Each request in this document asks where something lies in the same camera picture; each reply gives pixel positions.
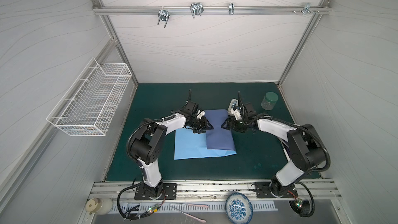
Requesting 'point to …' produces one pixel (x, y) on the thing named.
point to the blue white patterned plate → (239, 209)
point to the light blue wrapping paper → (216, 142)
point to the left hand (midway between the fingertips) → (214, 127)
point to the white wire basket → (87, 107)
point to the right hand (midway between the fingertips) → (229, 123)
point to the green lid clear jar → (269, 100)
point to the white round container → (99, 206)
